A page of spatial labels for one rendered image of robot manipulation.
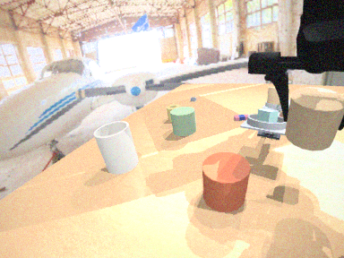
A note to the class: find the white cup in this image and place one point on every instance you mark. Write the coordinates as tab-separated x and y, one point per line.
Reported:
117	148

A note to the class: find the white balance beam with round pans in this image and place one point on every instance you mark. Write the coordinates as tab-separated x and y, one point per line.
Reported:
269	130

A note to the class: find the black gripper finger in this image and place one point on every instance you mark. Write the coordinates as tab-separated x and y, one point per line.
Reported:
341	125
281	85

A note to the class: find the orange cylinder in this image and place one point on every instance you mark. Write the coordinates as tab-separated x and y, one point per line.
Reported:
225	180

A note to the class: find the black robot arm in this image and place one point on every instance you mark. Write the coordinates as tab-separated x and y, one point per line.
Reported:
321	43

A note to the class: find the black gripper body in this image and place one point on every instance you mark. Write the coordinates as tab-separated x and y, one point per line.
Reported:
272	64

